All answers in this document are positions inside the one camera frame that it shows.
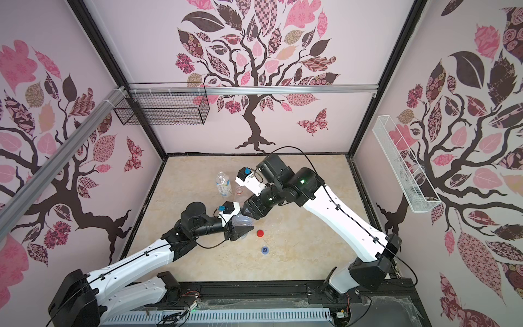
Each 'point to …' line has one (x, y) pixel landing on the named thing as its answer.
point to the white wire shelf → (418, 191)
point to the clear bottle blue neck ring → (242, 220)
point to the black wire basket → (165, 109)
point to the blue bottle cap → (265, 250)
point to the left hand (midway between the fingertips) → (249, 221)
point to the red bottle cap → (260, 233)
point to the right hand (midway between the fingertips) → (250, 210)
